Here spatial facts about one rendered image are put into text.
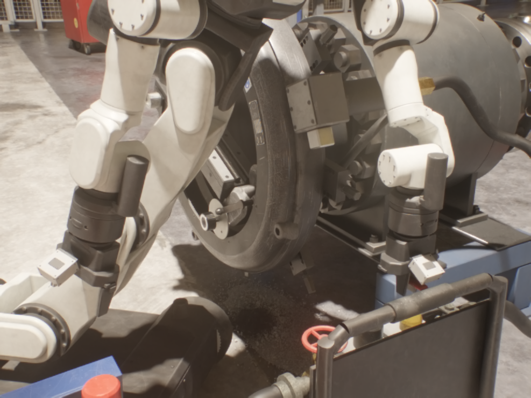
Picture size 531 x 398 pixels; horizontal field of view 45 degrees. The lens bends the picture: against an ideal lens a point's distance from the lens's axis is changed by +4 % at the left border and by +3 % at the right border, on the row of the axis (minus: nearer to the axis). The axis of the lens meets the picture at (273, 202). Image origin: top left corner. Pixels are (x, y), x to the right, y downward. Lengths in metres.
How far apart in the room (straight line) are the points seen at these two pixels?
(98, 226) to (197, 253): 1.38
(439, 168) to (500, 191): 2.06
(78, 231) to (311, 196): 0.58
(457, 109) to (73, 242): 1.12
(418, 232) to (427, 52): 0.75
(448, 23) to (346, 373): 1.20
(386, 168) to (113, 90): 0.47
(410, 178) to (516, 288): 1.04
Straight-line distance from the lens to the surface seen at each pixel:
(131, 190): 1.01
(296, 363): 1.80
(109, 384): 0.63
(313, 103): 1.29
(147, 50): 0.96
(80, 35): 6.92
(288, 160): 1.39
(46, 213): 2.90
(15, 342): 1.51
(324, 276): 2.23
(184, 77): 1.11
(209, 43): 1.13
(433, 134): 1.17
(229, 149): 1.69
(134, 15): 0.90
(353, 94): 1.36
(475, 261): 1.90
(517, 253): 2.03
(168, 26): 0.93
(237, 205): 1.56
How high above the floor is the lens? 1.07
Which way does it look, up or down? 22 degrees down
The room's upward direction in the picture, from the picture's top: straight up
